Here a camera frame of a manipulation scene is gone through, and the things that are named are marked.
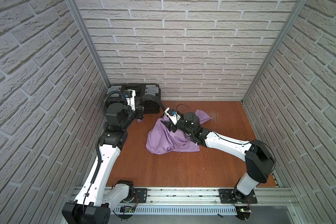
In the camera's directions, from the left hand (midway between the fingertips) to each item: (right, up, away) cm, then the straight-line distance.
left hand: (144, 98), depth 68 cm
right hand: (+12, -8, +10) cm, 18 cm away
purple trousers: (+7, -25, +19) cm, 32 cm away
